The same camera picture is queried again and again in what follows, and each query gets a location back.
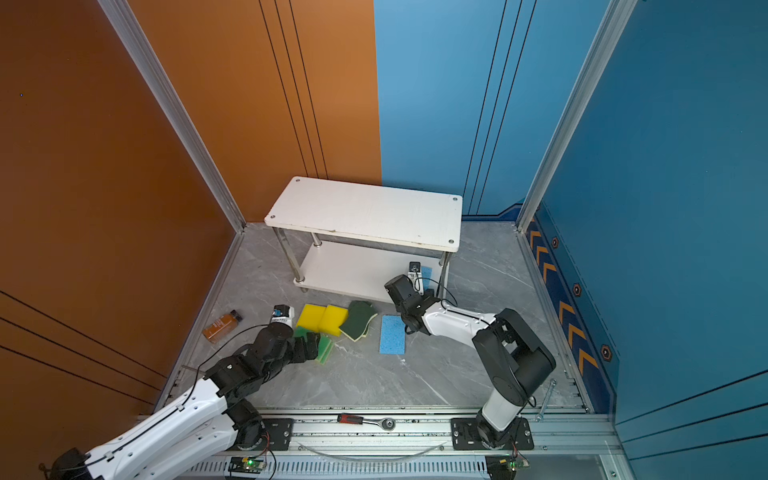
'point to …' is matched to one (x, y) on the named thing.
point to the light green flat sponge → (325, 344)
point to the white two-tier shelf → (349, 239)
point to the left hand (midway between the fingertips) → (308, 334)
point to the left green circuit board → (249, 464)
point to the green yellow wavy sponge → (360, 313)
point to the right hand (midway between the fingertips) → (410, 294)
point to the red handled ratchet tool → (386, 423)
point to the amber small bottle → (222, 327)
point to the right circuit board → (504, 466)
